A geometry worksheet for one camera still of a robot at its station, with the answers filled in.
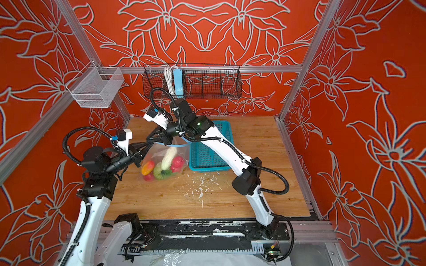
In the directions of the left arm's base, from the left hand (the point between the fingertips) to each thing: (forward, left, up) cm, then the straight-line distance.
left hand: (151, 143), depth 65 cm
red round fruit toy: (0, -9, -13) cm, 15 cm away
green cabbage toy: (-4, 0, -20) cm, 20 cm away
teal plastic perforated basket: (+15, -19, -32) cm, 40 cm away
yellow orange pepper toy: (-2, +6, -17) cm, 18 cm away
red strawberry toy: (-1, -7, -18) cm, 19 cm away
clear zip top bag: (+1, 0, -15) cm, 15 cm away
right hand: (+1, +1, +3) cm, 3 cm away
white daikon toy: (0, -3, -14) cm, 15 cm away
